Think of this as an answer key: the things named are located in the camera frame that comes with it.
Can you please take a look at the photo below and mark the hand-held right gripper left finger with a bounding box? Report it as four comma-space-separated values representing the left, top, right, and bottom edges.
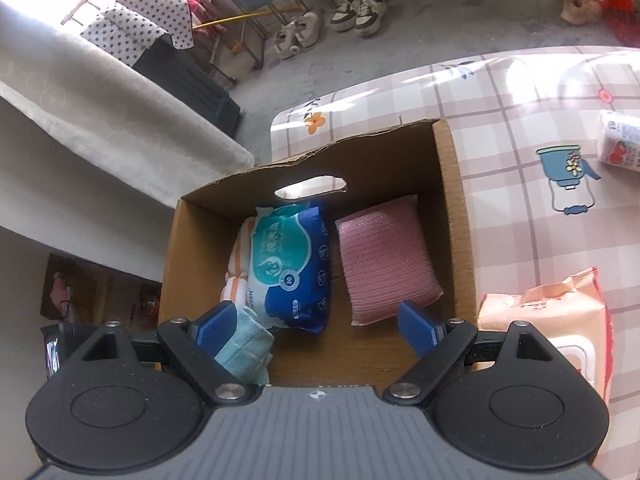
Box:
62, 301, 261, 403

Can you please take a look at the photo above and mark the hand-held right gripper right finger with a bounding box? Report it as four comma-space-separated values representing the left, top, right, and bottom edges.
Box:
382, 300, 581, 403

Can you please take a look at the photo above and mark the light blue towel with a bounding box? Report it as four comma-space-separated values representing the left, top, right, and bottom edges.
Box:
215, 305, 275, 386

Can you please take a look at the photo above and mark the brown cardboard box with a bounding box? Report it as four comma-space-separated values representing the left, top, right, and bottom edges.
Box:
157, 119, 478, 386

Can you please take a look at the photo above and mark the orange striped towel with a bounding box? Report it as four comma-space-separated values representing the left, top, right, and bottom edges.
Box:
220, 217, 258, 306

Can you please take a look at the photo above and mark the pink cloth pad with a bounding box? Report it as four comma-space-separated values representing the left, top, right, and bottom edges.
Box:
335, 195, 443, 326

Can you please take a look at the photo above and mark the blue wipes pack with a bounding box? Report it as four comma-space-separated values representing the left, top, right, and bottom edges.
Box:
247, 202, 331, 333

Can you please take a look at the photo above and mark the open box of odds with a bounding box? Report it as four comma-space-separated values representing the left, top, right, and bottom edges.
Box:
42, 255, 162, 328

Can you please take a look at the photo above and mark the pink wet wipes pack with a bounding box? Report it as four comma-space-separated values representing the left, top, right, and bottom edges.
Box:
477, 267, 613, 403

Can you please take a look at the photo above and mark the checked tablecloth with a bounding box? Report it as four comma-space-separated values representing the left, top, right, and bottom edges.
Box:
270, 45, 640, 401

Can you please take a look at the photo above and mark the small white tissue pack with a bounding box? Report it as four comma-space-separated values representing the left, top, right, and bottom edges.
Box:
597, 109, 640, 173

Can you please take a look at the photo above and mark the metal drying rack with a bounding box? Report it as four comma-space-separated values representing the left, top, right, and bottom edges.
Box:
60, 0, 311, 83

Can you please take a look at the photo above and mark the beige sandal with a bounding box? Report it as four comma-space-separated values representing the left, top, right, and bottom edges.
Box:
272, 22, 303, 60

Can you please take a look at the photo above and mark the yellow stick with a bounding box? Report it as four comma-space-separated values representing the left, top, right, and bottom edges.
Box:
192, 7, 301, 31

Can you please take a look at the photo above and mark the star dotted white cloth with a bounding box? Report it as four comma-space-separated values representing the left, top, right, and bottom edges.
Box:
80, 0, 194, 67

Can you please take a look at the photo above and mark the white chunky shoes pair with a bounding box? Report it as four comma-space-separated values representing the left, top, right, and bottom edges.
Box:
292, 11, 322, 50

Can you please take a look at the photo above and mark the white green sneaker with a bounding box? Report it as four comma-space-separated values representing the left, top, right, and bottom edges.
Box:
330, 0, 363, 31
354, 0, 388, 37

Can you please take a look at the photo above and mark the red bag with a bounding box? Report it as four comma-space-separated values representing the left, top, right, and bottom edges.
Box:
595, 0, 640, 47

